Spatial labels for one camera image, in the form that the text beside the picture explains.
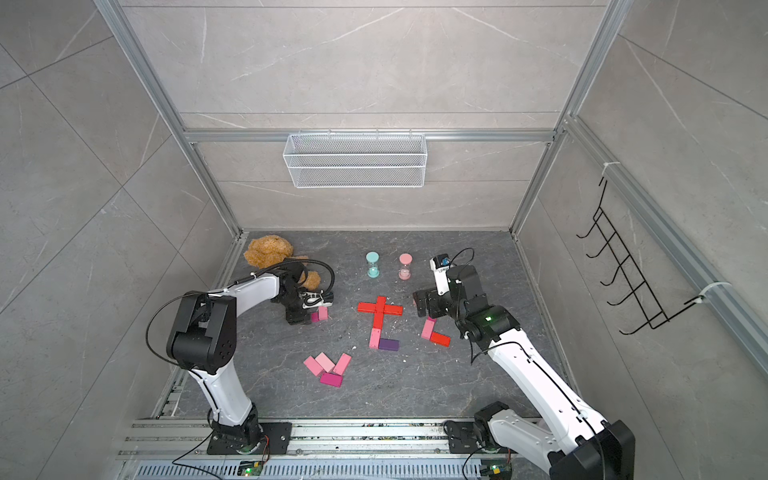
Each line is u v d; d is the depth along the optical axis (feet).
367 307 3.17
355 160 3.29
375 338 2.96
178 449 2.45
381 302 3.26
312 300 2.81
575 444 1.25
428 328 3.04
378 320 3.13
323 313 3.13
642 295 2.12
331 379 2.74
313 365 2.81
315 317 3.12
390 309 3.19
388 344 2.91
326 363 2.81
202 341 1.64
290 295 2.50
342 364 2.79
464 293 1.83
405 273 3.43
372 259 3.30
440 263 2.17
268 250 3.36
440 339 2.99
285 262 2.67
